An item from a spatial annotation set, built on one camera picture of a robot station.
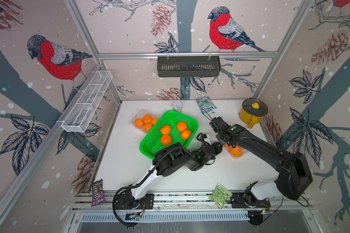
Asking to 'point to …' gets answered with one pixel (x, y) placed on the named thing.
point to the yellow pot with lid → (252, 111)
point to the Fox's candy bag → (206, 104)
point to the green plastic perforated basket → (171, 127)
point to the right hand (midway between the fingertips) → (227, 132)
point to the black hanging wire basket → (188, 66)
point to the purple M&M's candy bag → (98, 197)
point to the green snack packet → (219, 195)
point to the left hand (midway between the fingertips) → (228, 143)
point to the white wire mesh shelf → (88, 101)
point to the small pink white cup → (177, 106)
